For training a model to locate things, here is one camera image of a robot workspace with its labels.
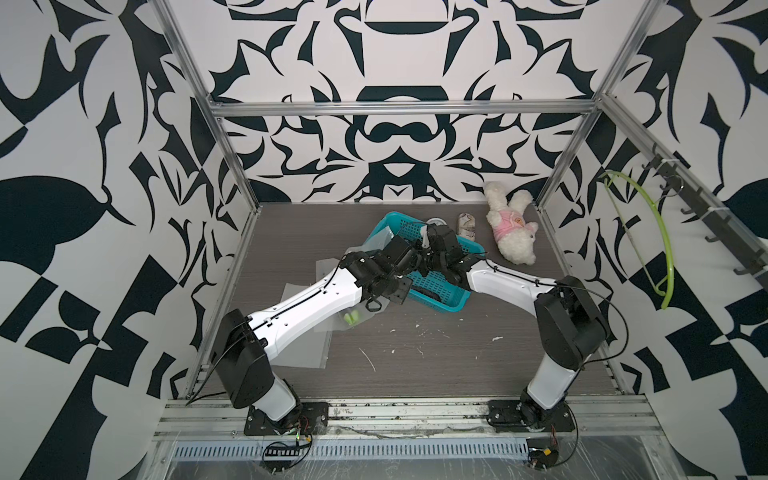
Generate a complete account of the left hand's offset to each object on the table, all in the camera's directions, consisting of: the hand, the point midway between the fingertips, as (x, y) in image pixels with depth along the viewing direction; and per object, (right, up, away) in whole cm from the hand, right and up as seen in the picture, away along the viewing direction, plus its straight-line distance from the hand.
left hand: (395, 277), depth 80 cm
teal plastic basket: (+12, -6, +16) cm, 21 cm away
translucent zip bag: (-12, -13, +8) cm, 19 cm away
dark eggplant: (+10, -7, +14) cm, 19 cm away
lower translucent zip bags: (-24, -21, +5) cm, 32 cm away
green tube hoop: (+62, +8, -2) cm, 62 cm away
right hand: (0, +7, +8) cm, 11 cm away
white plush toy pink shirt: (+40, +11, +20) cm, 46 cm away
